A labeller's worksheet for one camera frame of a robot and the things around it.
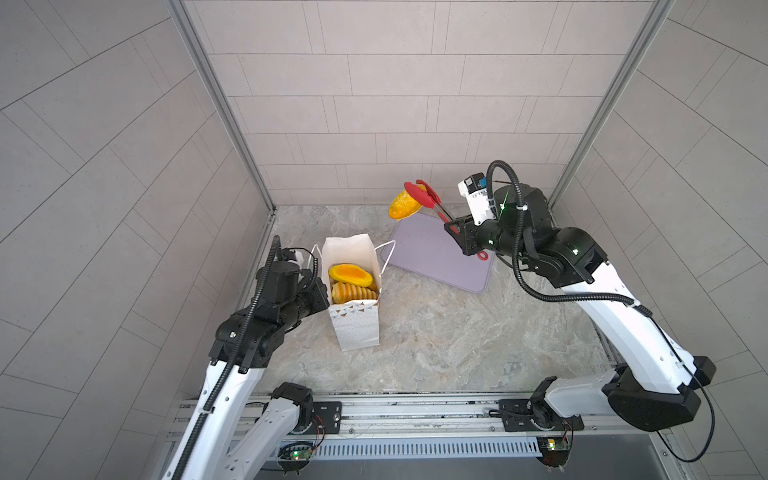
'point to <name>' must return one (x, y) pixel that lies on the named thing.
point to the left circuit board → (296, 453)
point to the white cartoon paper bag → (357, 324)
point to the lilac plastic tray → (420, 243)
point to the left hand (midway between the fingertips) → (335, 284)
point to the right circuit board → (554, 450)
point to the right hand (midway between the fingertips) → (447, 224)
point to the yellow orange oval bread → (351, 274)
